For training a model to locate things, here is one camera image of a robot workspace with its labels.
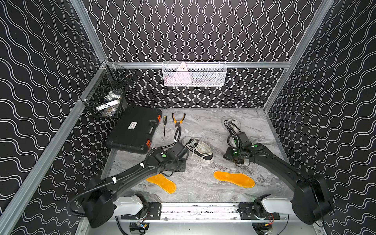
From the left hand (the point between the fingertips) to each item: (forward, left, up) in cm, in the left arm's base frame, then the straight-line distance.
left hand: (182, 164), depth 79 cm
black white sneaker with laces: (+14, -9, -9) cm, 19 cm away
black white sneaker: (+20, -28, +9) cm, 35 cm away
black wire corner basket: (+30, +48, +18) cm, 60 cm away
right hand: (+8, -25, -3) cm, 26 cm away
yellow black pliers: (+38, +6, -10) cm, 40 cm away
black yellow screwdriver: (+36, +17, -10) cm, 41 cm away
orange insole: (-6, +12, -11) cm, 17 cm away
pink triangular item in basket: (+47, +5, +24) cm, 52 cm away
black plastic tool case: (+25, +35, -5) cm, 43 cm away
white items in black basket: (+21, +38, +23) cm, 49 cm away
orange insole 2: (-1, -33, -13) cm, 36 cm away
